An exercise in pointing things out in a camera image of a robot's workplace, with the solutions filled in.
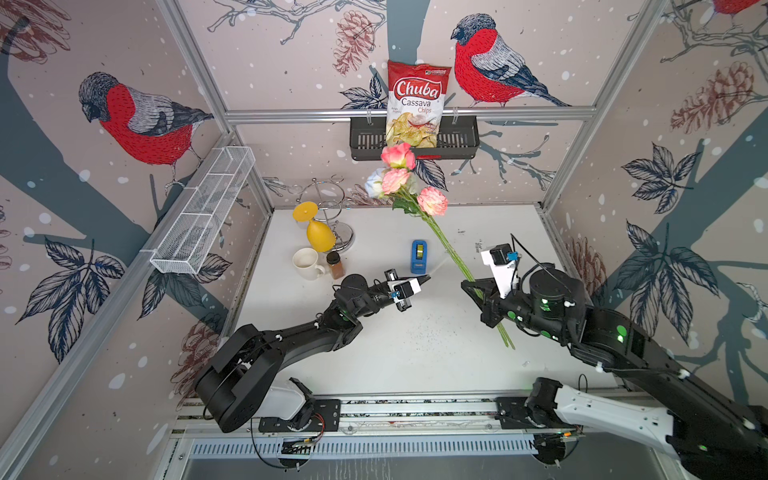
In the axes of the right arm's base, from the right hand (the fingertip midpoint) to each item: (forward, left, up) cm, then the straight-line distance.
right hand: (463, 282), depth 61 cm
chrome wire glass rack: (+56, +45, -27) cm, 77 cm away
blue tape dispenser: (+27, +7, -29) cm, 40 cm away
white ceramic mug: (+21, +45, -25) cm, 55 cm away
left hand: (+7, +6, -7) cm, 12 cm away
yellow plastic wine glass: (+24, +39, -15) cm, 48 cm away
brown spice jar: (+21, +35, -22) cm, 47 cm away
